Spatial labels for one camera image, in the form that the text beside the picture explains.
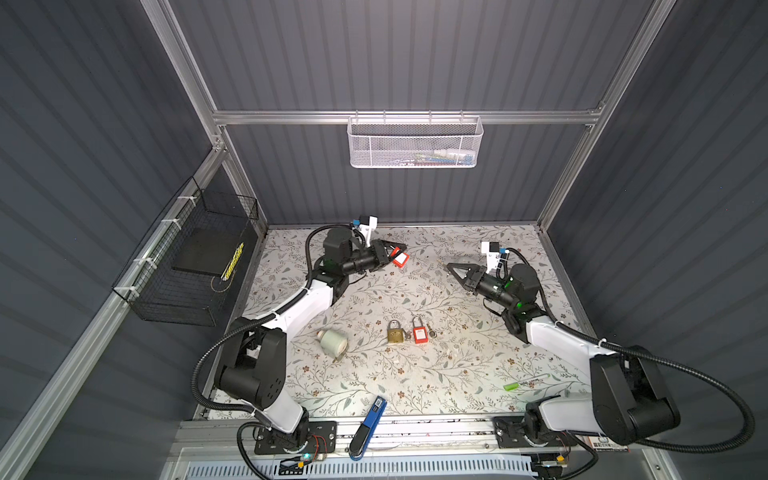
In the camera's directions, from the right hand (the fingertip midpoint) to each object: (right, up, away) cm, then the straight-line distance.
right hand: (451, 271), depth 78 cm
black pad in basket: (-62, +5, -4) cm, 63 cm away
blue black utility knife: (-22, -38, -8) cm, 44 cm away
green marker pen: (+19, -32, +3) cm, 37 cm away
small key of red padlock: (-3, -20, +13) cm, 24 cm away
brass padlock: (-15, -21, +13) cm, 28 cm away
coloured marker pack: (+36, -41, -8) cm, 55 cm away
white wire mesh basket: (-9, +51, +45) cm, 69 cm away
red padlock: (-14, +4, -1) cm, 15 cm away
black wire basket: (-67, +1, -7) cm, 67 cm away
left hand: (-12, +6, 0) cm, 13 cm away
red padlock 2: (-7, -20, +11) cm, 24 cm away
